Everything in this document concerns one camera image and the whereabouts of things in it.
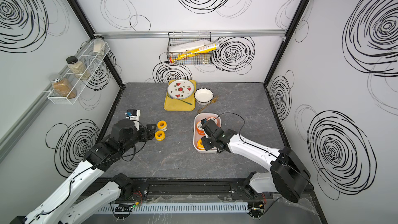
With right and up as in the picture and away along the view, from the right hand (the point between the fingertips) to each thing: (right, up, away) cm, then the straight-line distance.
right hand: (206, 141), depth 84 cm
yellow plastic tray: (-23, +19, +25) cm, 39 cm away
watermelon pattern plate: (-18, +30, +32) cm, 47 cm away
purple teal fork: (-19, +22, +26) cm, 39 cm away
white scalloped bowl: (-1, +25, +26) cm, 36 cm away
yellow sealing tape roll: (-3, -2, +1) cm, 4 cm away
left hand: (-28, +10, -10) cm, 31 cm away
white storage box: (-5, +11, +11) cm, 17 cm away
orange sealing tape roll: (-4, +5, +7) cm, 9 cm away
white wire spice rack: (-70, +46, +10) cm, 84 cm away
